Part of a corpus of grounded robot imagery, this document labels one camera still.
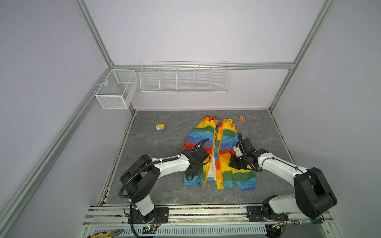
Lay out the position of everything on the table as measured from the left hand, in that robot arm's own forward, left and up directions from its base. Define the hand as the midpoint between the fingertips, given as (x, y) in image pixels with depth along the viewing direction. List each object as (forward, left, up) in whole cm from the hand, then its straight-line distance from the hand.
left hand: (198, 173), depth 87 cm
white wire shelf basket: (+56, +5, +29) cm, 63 cm away
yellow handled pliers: (-26, +45, +1) cm, 52 cm away
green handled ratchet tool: (-27, -46, +2) cm, 53 cm away
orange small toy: (+40, -36, +1) cm, 54 cm away
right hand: (+3, -19, +2) cm, 19 cm away
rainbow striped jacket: (+23, -17, +3) cm, 28 cm away
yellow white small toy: (+34, +25, +3) cm, 43 cm away
